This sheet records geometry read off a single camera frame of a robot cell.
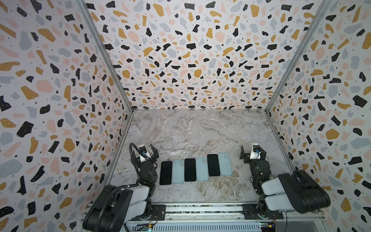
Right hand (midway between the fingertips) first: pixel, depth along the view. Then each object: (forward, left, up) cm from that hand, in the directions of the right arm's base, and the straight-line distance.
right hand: (250, 144), depth 85 cm
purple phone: (-13, +51, -15) cm, 55 cm away
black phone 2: (-7, +21, -14) cm, 26 cm away
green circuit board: (-41, +55, -13) cm, 70 cm away
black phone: (-11, +36, -12) cm, 40 cm away
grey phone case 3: (-7, +14, -14) cm, 21 cm away
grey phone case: (-12, +43, -13) cm, 47 cm away
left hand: (-4, +62, +3) cm, 63 cm away
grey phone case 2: (-10, +28, -14) cm, 33 cm away
